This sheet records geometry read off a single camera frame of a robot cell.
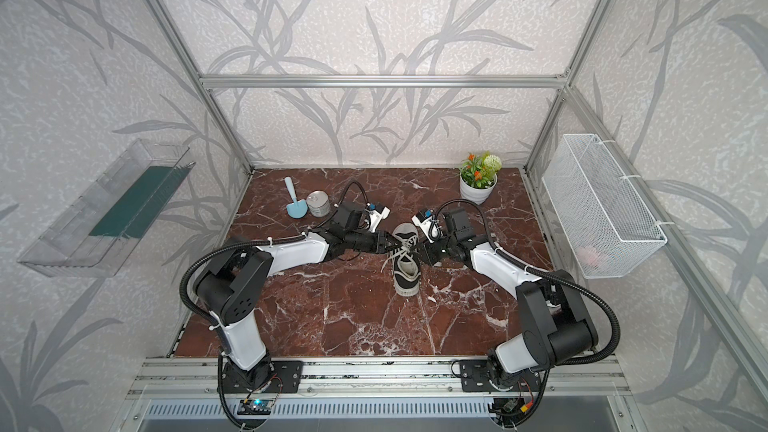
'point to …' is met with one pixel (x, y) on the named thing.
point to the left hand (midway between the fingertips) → (402, 237)
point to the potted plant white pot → (478, 175)
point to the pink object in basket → (588, 255)
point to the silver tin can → (318, 203)
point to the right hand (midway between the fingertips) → (416, 239)
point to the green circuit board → (255, 407)
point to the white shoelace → (399, 253)
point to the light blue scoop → (299, 207)
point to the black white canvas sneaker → (406, 263)
